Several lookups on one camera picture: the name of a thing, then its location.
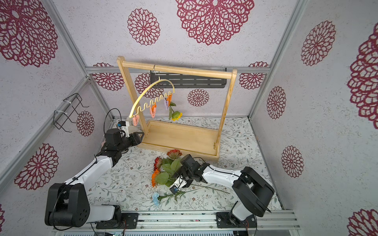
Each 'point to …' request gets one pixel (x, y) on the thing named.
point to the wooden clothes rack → (177, 140)
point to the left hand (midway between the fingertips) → (141, 134)
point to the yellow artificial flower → (174, 116)
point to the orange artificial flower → (155, 177)
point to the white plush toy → (125, 128)
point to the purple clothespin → (167, 104)
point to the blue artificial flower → (156, 197)
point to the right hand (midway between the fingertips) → (173, 173)
